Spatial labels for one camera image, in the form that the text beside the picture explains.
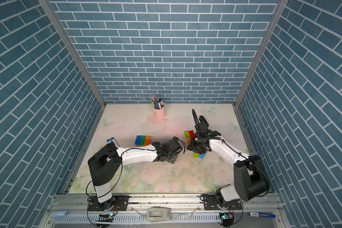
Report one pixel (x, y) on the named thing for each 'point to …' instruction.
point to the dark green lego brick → (142, 142)
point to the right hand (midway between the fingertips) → (190, 148)
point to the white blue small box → (112, 139)
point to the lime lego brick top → (187, 134)
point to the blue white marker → (261, 214)
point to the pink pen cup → (161, 113)
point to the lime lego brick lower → (195, 155)
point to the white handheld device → (158, 213)
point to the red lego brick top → (192, 134)
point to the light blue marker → (59, 213)
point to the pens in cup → (156, 104)
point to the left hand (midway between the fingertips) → (176, 158)
